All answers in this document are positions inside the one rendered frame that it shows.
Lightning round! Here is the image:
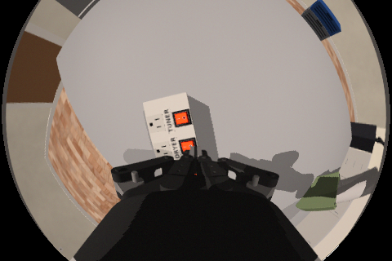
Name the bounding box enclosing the beige power strip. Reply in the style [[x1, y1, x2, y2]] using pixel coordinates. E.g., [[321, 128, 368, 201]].
[[143, 92, 198, 160]]

